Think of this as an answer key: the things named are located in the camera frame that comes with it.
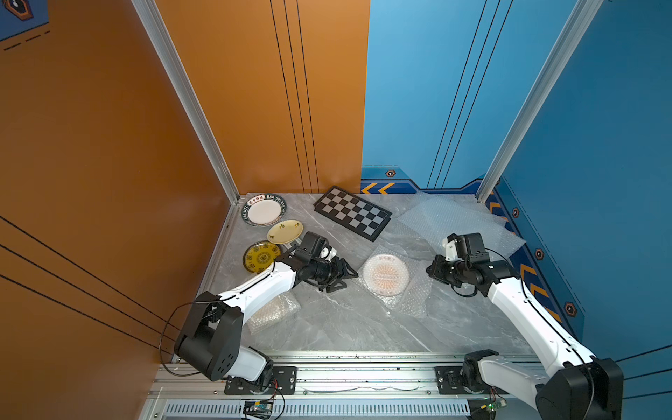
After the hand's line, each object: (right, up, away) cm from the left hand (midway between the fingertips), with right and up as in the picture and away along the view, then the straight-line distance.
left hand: (355, 275), depth 81 cm
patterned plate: (-40, +22, +35) cm, 58 cm away
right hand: (+22, +2, 0) cm, 23 cm away
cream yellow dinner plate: (-28, +13, +28) cm, 42 cm away
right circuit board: (+37, -33, -12) cm, 50 cm away
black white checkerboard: (0, +20, +28) cm, 35 cm away
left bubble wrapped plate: (-24, -11, 0) cm, 26 cm away
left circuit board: (-26, -35, -10) cm, 45 cm away
